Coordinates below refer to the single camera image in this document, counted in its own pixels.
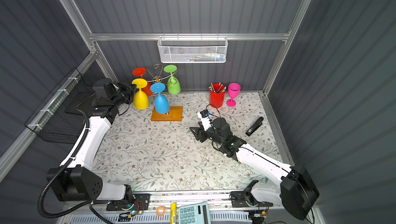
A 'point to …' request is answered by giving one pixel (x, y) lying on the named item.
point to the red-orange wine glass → (148, 89)
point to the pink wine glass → (233, 90)
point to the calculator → (195, 213)
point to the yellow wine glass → (141, 100)
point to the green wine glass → (174, 85)
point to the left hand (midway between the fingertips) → (136, 82)
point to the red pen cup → (216, 96)
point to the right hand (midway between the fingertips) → (196, 126)
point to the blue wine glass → (161, 103)
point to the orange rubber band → (163, 212)
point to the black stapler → (255, 127)
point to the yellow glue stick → (173, 213)
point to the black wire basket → (59, 119)
